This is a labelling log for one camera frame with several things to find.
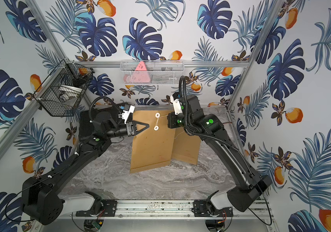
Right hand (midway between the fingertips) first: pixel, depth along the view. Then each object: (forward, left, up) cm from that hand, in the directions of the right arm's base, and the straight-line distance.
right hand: (168, 115), depth 69 cm
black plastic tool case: (+16, +58, -29) cm, 67 cm away
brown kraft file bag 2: (+3, -12, -34) cm, 36 cm away
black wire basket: (+35, +64, +1) cm, 73 cm away
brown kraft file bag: (-12, +6, -10) cm, 16 cm away
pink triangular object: (+33, +18, +1) cm, 38 cm away
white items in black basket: (+23, +63, -5) cm, 67 cm away
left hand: (-6, +9, 0) cm, 11 cm away
